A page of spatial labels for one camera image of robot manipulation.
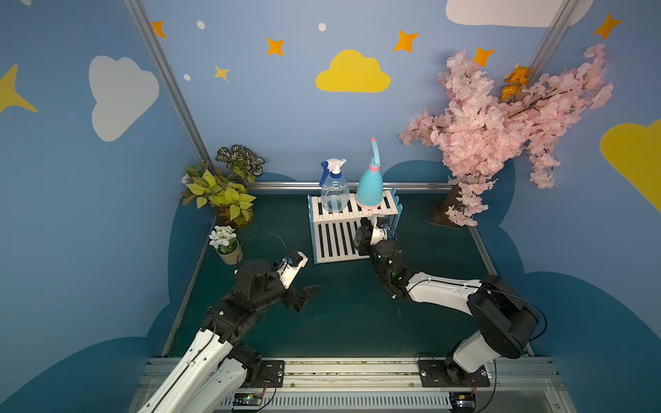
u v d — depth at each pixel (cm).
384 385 74
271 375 74
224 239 91
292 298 62
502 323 45
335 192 74
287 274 62
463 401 72
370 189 75
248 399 72
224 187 100
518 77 82
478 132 73
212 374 48
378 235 74
